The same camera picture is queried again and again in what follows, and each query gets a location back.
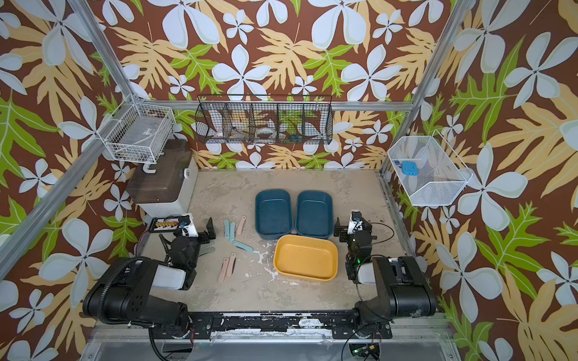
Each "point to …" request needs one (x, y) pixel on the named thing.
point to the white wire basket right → (429, 171)
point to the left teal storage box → (274, 213)
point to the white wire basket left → (140, 133)
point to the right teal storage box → (314, 216)
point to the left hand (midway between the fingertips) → (199, 217)
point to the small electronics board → (363, 350)
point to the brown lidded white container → (170, 189)
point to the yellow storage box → (306, 257)
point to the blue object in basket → (409, 168)
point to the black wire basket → (265, 119)
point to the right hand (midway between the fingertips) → (350, 217)
